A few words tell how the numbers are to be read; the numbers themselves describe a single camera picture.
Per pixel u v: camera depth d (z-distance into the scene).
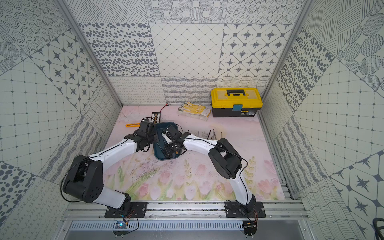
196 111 1.16
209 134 1.04
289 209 0.76
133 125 1.08
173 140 0.72
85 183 0.43
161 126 0.73
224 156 0.55
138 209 0.73
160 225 0.70
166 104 1.23
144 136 0.70
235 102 1.01
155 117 1.11
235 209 0.73
